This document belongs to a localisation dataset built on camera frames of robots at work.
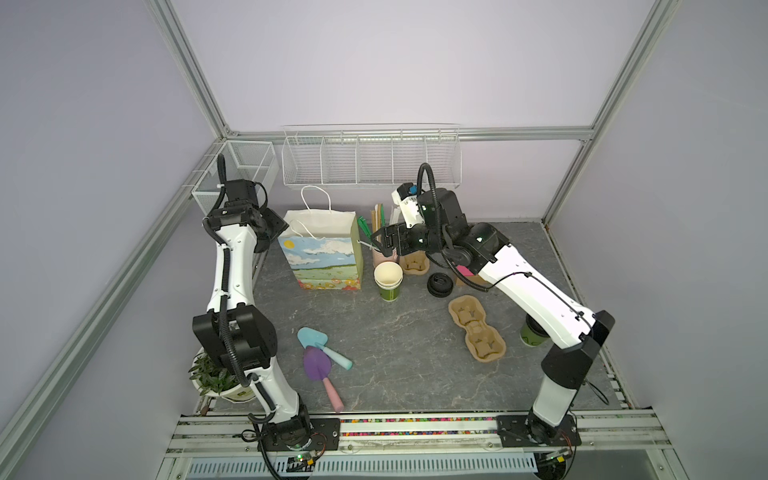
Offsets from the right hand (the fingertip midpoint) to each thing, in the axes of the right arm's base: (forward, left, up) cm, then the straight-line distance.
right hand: (384, 235), depth 70 cm
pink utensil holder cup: (+16, +4, -29) cm, 33 cm away
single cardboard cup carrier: (-12, -29, -35) cm, 47 cm away
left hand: (+10, +29, -9) cm, 32 cm away
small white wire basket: (+41, +50, -6) cm, 65 cm away
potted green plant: (-29, +37, -16) cm, 50 cm away
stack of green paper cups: (+6, 0, -26) cm, 27 cm away
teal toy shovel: (-11, +23, -33) cm, 42 cm away
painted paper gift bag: (+7, +18, -12) cm, 23 cm away
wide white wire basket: (+41, +7, -5) cm, 41 cm away
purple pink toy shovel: (-19, +20, -34) cm, 44 cm away
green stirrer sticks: (+19, +8, -16) cm, 26 cm away
